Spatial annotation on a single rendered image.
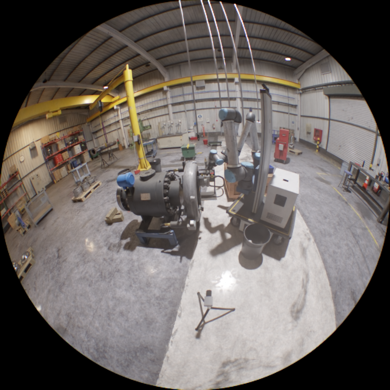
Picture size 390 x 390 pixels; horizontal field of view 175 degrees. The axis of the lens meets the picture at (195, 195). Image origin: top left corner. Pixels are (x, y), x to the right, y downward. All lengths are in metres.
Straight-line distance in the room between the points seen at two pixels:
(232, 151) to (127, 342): 2.25
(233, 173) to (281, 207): 0.65
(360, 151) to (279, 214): 8.00
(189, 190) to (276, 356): 1.98
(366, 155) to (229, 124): 8.25
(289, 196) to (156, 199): 1.42
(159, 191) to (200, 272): 1.04
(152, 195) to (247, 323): 1.71
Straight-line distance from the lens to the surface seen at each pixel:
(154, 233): 1.71
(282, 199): 1.42
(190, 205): 1.27
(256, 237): 1.72
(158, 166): 4.20
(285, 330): 1.65
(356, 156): 9.16
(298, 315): 1.73
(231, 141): 1.22
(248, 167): 1.35
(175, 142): 7.62
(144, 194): 1.51
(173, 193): 1.50
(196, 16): 9.28
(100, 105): 7.34
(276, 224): 1.63
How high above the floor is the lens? 1.45
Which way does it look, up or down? 33 degrees down
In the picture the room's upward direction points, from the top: 7 degrees counter-clockwise
